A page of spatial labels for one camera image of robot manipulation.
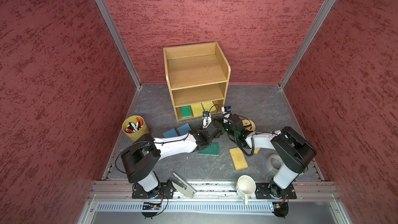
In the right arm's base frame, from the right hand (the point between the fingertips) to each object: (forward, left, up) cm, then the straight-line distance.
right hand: (214, 121), depth 92 cm
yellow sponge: (+17, +1, -5) cm, 18 cm away
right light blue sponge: (-1, +19, -6) cm, 20 cm away
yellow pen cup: (-8, +39, +6) cm, 40 cm away
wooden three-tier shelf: (+15, +10, +25) cm, 30 cm away
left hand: (-6, +1, +2) cm, 6 cm away
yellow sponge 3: (-22, -13, -6) cm, 26 cm away
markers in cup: (-4, +47, +3) cm, 48 cm away
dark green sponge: (-15, +1, -7) cm, 16 cm away
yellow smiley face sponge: (-11, -16, +14) cm, 24 cm away
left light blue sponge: (-4, +27, -6) cm, 28 cm away
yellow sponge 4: (-16, -24, -6) cm, 29 cm away
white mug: (-34, -14, -7) cm, 37 cm away
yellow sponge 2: (+12, +10, -4) cm, 16 cm away
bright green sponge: (+10, +18, -3) cm, 21 cm away
